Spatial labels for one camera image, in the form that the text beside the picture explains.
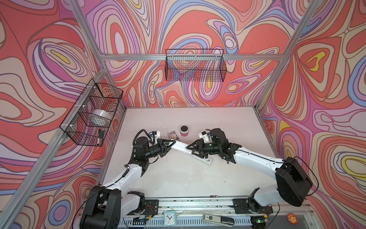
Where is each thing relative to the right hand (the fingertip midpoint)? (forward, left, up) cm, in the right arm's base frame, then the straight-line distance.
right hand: (189, 152), depth 77 cm
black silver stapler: (-31, -15, -10) cm, 36 cm away
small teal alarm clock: (-29, +11, -13) cm, 33 cm away
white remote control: (+2, +4, +2) cm, 5 cm away
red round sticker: (-30, -51, -16) cm, 61 cm away
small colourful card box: (+21, +10, -14) cm, 27 cm away
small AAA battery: (-19, -13, -15) cm, 27 cm away
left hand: (+4, +7, +4) cm, 9 cm away
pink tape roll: (+22, +2, -10) cm, 24 cm away
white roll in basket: (+15, +44, +17) cm, 50 cm away
